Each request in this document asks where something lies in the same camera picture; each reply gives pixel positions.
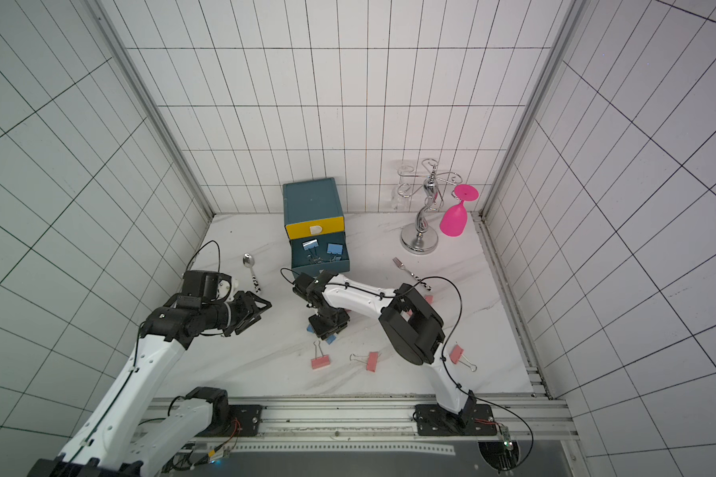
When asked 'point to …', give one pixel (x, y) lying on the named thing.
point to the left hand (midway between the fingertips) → (264, 315)
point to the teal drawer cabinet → (310, 200)
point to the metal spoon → (249, 261)
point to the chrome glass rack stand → (414, 238)
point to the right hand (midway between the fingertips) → (321, 339)
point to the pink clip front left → (319, 362)
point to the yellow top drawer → (315, 228)
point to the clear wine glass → (401, 190)
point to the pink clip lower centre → (371, 360)
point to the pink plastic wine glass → (454, 219)
